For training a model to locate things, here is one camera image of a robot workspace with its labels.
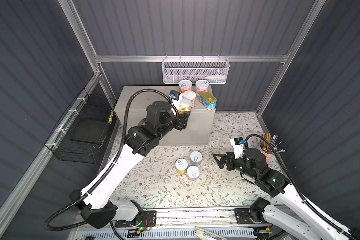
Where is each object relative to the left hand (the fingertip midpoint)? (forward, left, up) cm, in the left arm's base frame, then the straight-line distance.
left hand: (182, 109), depth 63 cm
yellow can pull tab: (-8, +1, -38) cm, 39 cm away
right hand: (-11, -19, -21) cm, 31 cm away
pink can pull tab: (-13, -6, -37) cm, 39 cm away
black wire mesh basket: (-2, +48, -13) cm, 50 cm away
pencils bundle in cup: (-1, -51, -33) cm, 61 cm away
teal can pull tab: (-3, -8, -37) cm, 38 cm away
